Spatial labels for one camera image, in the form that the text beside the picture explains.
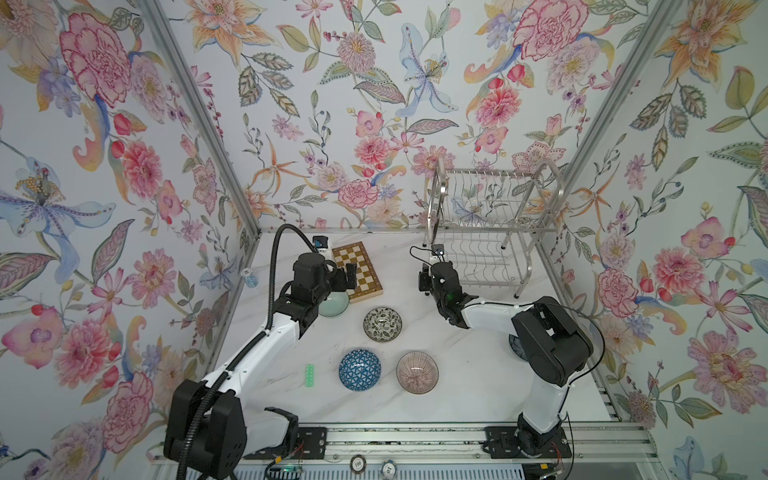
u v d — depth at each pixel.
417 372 0.84
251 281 1.03
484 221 1.26
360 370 0.86
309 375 0.84
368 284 1.01
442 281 0.72
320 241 0.71
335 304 0.96
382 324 0.95
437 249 0.82
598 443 0.77
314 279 0.62
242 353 0.47
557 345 0.50
